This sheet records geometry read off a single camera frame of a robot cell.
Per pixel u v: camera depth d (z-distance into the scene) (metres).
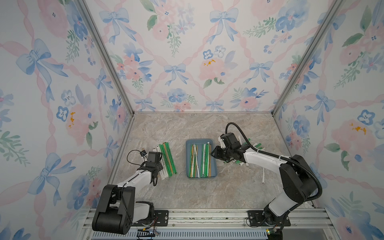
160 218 0.74
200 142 1.01
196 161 0.92
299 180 0.46
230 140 0.71
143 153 0.81
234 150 0.70
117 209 0.42
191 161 0.93
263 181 0.86
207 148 0.98
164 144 1.02
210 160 0.93
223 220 0.75
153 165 0.71
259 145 1.01
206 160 0.93
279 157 0.51
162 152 0.97
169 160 0.95
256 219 0.73
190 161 0.93
